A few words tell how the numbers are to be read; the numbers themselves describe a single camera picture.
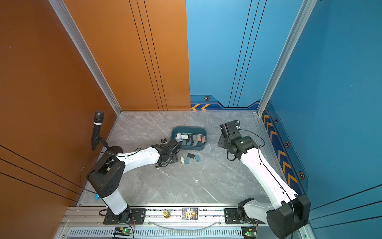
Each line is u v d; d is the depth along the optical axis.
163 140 0.84
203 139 1.01
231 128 0.57
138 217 0.74
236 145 0.52
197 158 0.94
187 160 0.93
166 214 0.70
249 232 0.71
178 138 1.03
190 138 1.00
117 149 0.97
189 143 0.99
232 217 0.72
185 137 1.01
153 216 0.75
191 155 0.95
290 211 0.37
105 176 0.47
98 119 0.76
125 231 0.71
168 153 0.72
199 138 1.00
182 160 0.92
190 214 0.73
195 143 0.99
